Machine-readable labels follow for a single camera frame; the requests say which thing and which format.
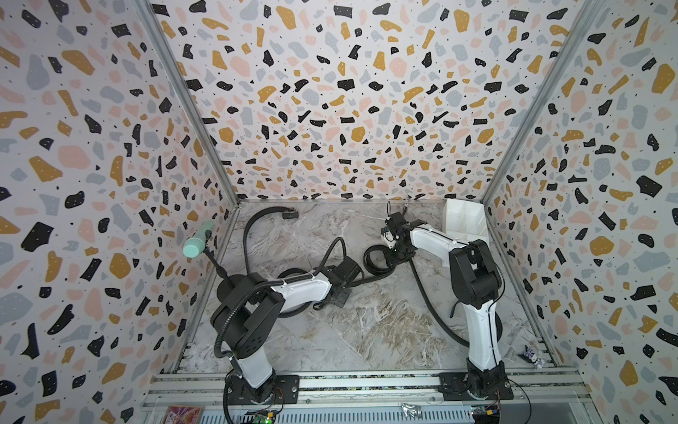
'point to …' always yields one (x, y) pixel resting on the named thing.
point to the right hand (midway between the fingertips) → (397, 262)
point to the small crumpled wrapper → (532, 358)
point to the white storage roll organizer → (466, 221)
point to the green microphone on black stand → (194, 246)
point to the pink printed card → (184, 414)
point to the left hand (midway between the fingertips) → (342, 293)
